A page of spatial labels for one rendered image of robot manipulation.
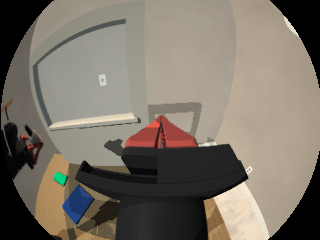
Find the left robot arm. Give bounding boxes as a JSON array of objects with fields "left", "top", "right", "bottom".
[{"left": 1, "top": 123, "right": 26, "bottom": 180}]

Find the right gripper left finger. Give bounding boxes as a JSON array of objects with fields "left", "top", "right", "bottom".
[{"left": 124, "top": 115, "right": 161, "bottom": 148}]

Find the green flat rectangular block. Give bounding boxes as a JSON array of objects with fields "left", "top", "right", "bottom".
[{"left": 53, "top": 172, "right": 68, "bottom": 185}]

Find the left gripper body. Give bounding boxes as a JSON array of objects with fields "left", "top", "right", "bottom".
[{"left": 12, "top": 136, "right": 35, "bottom": 170}]

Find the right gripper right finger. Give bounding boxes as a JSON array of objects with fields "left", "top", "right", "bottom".
[{"left": 161, "top": 115, "right": 198, "bottom": 148}]

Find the blue flat rectangular pad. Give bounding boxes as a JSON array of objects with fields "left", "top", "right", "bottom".
[{"left": 62, "top": 185, "right": 94, "bottom": 225}]

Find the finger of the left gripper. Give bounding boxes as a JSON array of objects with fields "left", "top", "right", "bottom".
[
  {"left": 27, "top": 142, "right": 43, "bottom": 165},
  {"left": 21, "top": 135, "right": 29, "bottom": 143}
]

